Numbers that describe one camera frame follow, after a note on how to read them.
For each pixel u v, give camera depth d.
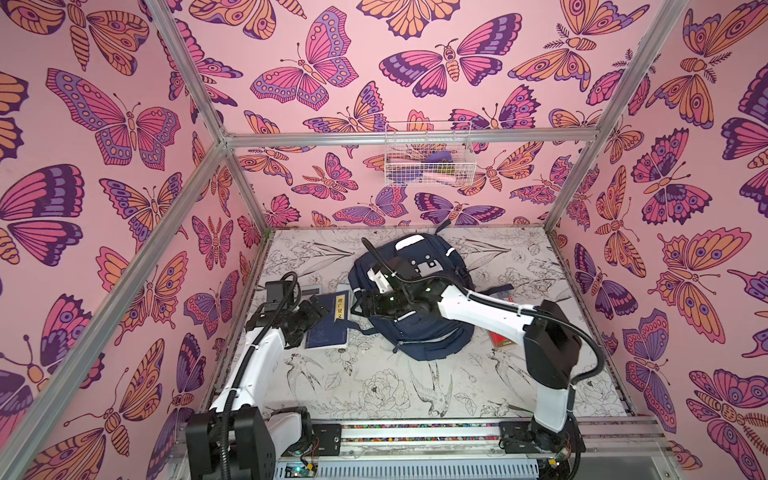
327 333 0.90
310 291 1.01
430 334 0.85
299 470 0.72
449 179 0.88
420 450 0.73
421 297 0.63
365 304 0.73
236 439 0.39
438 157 0.95
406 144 0.97
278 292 0.65
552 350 0.47
